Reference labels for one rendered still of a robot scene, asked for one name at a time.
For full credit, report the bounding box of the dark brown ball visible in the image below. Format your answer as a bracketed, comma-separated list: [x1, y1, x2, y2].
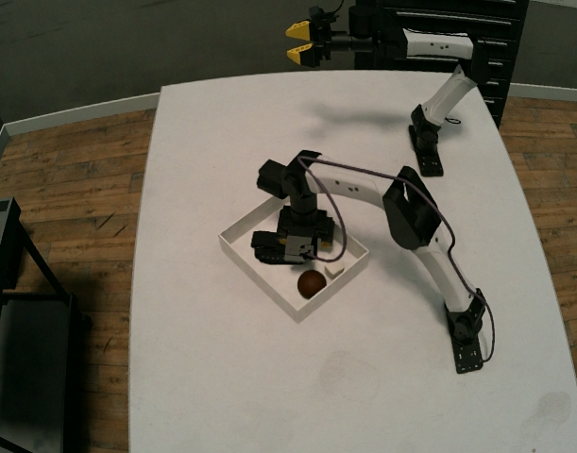
[297, 270, 327, 299]

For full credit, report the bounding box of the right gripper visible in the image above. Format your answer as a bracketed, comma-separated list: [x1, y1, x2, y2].
[286, 19, 348, 68]

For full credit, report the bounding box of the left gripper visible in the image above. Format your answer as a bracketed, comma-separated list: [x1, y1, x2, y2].
[275, 205, 335, 248]

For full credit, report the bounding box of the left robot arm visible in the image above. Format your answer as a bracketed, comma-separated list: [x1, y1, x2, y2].
[257, 150, 486, 375]

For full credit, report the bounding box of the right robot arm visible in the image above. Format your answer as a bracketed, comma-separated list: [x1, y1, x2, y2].
[309, 5, 492, 177]

